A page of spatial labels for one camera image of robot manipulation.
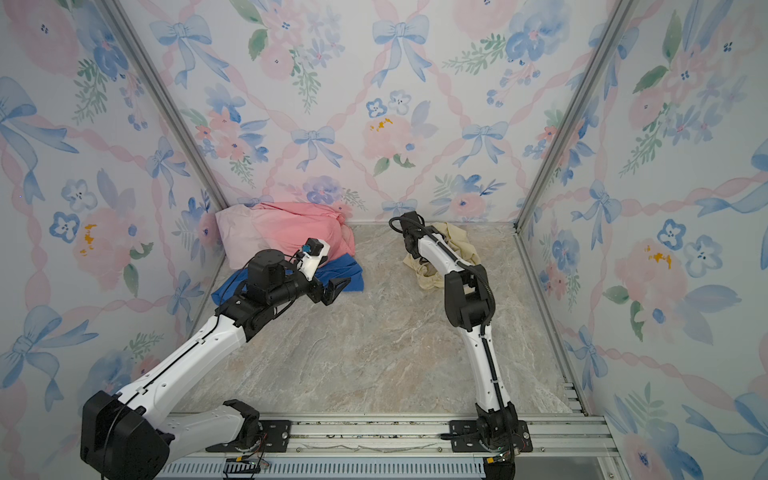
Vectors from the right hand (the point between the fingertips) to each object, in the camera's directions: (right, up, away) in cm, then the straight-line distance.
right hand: (447, 240), depth 104 cm
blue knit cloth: (-36, -11, -1) cm, 38 cm away
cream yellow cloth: (-8, -11, -4) cm, 14 cm away
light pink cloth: (-73, +5, 0) cm, 73 cm away
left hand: (-33, -8, -29) cm, 45 cm away
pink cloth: (-55, +4, 0) cm, 56 cm away
